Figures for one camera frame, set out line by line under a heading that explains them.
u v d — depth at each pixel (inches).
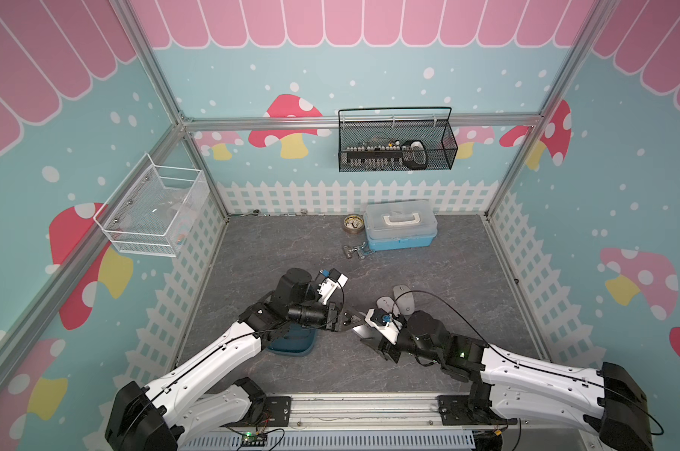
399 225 40.2
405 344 24.8
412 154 35.8
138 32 28.4
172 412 15.8
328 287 26.4
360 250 41.9
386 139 36.5
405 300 36.2
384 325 24.0
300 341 35.2
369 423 29.1
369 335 28.0
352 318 27.5
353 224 45.8
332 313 24.2
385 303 36.7
